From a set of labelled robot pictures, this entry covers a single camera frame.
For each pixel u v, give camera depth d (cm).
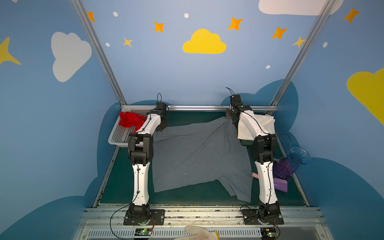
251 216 75
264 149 64
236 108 78
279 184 86
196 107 136
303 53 85
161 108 86
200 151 98
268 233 72
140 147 61
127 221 73
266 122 105
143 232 71
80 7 68
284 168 89
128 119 110
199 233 70
